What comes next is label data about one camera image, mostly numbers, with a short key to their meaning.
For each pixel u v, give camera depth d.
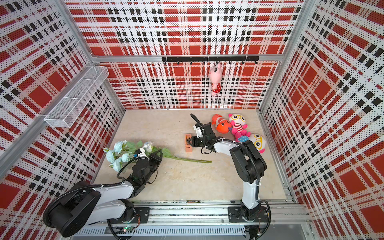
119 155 0.80
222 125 1.01
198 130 0.88
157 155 0.83
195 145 0.84
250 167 0.50
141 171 0.65
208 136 0.77
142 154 0.78
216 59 0.89
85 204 0.43
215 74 0.90
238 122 1.05
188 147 0.94
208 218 0.74
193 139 0.84
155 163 0.77
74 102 0.74
